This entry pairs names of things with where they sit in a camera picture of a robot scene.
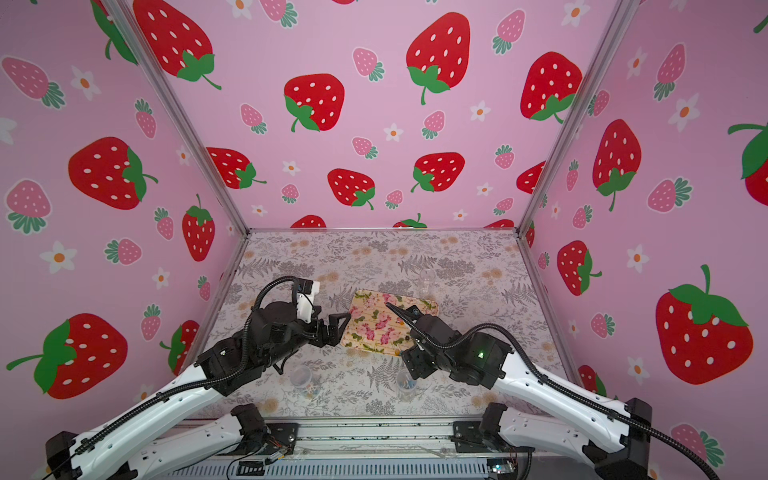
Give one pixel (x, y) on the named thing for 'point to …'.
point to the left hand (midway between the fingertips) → (339, 312)
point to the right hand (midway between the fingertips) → (411, 355)
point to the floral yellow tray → (376, 327)
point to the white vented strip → (329, 469)
